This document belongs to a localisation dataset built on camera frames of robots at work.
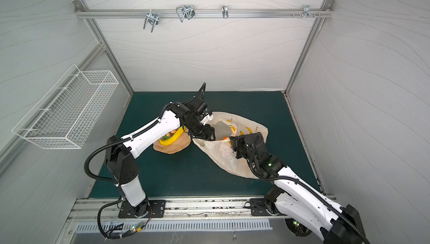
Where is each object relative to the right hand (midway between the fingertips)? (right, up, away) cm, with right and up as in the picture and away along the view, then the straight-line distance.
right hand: (231, 130), depth 76 cm
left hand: (-9, -3, +3) cm, 10 cm away
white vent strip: (-43, -40, -6) cm, 59 cm away
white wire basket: (-69, +7, -8) cm, 70 cm away
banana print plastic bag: (-2, +2, +6) cm, 6 cm away
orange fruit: (-3, -4, 0) cm, 5 cm away
